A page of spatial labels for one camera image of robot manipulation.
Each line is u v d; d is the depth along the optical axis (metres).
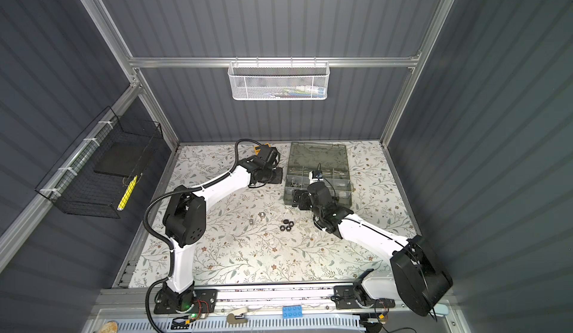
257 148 1.16
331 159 1.15
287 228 0.91
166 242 0.54
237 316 0.70
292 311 0.71
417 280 0.42
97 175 0.72
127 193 0.69
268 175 0.81
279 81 1.24
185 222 0.52
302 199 0.76
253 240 0.88
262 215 0.94
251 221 0.91
